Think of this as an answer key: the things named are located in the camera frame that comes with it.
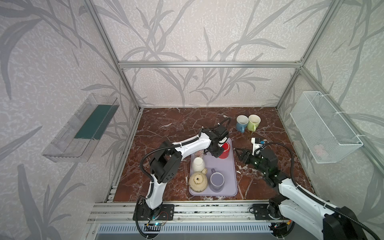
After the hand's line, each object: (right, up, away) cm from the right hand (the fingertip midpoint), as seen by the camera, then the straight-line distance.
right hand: (238, 145), depth 83 cm
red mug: (-6, -2, +5) cm, 8 cm away
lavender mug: (-13, -16, -8) cm, 22 cm away
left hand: (-10, -3, +6) cm, 12 cm away
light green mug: (+15, +13, +18) cm, 27 cm away
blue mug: (+7, +13, +17) cm, 22 cm away
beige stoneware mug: (-23, -17, -8) cm, 30 cm away
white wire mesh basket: (+33, +7, -20) cm, 39 cm away
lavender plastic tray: (-6, -14, +6) cm, 16 cm away
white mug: (-23, -10, -3) cm, 25 cm away
